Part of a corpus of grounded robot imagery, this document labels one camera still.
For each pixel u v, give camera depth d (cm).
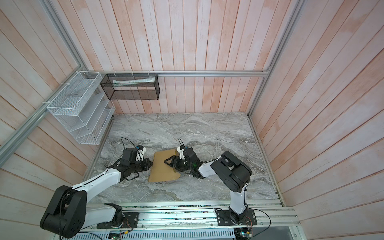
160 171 83
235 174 49
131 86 104
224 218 73
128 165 69
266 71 93
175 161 80
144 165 78
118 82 90
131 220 73
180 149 87
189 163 74
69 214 41
